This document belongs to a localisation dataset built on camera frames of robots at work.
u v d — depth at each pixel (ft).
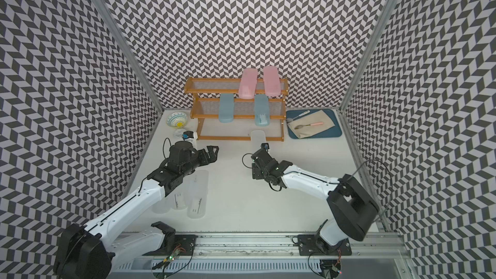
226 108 3.18
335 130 3.51
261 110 3.06
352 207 1.41
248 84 2.93
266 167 2.14
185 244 2.39
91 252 1.23
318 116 3.65
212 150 2.46
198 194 2.77
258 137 3.06
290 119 3.68
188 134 2.37
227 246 2.43
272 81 3.00
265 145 2.56
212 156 2.42
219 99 3.56
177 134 3.30
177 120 3.67
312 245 2.40
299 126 3.55
